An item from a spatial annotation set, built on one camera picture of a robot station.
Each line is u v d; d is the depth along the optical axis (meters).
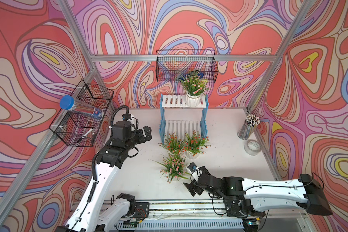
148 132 0.63
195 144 0.84
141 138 0.63
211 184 0.52
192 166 0.63
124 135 0.54
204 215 0.73
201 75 0.87
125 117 0.59
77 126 0.74
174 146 0.82
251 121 0.88
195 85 0.71
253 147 0.96
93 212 0.38
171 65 0.95
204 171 0.70
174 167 0.73
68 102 0.62
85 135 0.73
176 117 1.12
